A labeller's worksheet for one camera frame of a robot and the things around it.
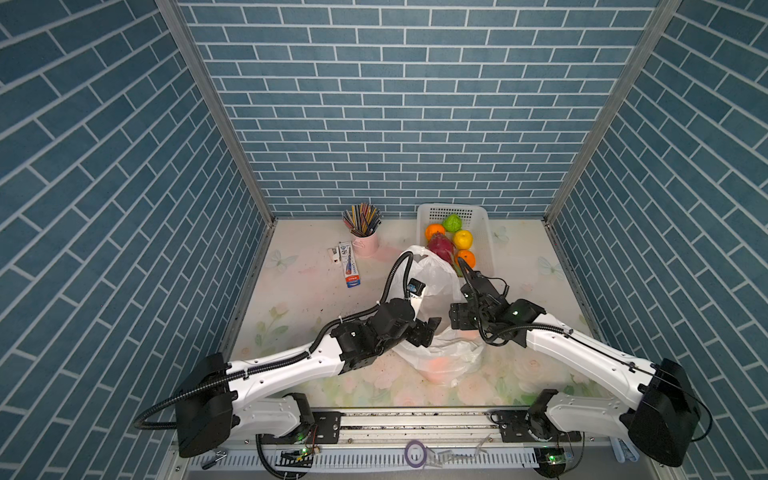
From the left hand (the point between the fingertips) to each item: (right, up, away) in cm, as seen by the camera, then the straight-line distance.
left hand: (429, 315), depth 75 cm
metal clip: (-52, -32, -5) cm, 61 cm away
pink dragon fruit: (+7, +18, +27) cm, 33 cm away
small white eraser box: (-31, +14, +33) cm, 47 cm away
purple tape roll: (-6, -32, -4) cm, 33 cm away
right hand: (+9, 0, +8) cm, 12 cm away
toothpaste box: (-26, +11, +30) cm, 41 cm away
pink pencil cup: (-19, +17, +28) cm, 38 cm away
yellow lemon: (+15, +20, +31) cm, 40 cm away
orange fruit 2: (+5, +24, +34) cm, 41 cm away
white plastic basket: (+21, +28, +38) cm, 51 cm away
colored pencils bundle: (-21, +27, +27) cm, 43 cm away
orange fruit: (+17, +14, +29) cm, 36 cm away
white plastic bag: (+6, -10, +3) cm, 12 cm away
